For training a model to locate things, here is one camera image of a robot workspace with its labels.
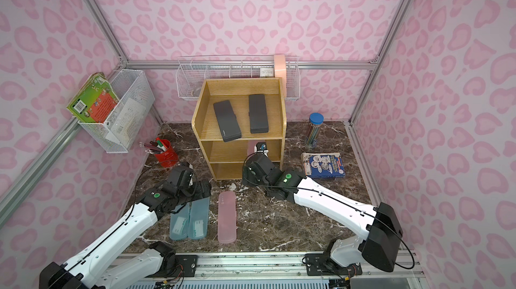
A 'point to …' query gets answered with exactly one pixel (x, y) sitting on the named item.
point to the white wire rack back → (192, 72)
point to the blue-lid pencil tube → (316, 120)
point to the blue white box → (323, 164)
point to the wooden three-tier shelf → (227, 158)
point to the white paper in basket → (127, 123)
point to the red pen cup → (168, 158)
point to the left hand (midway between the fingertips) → (203, 185)
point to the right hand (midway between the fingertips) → (251, 170)
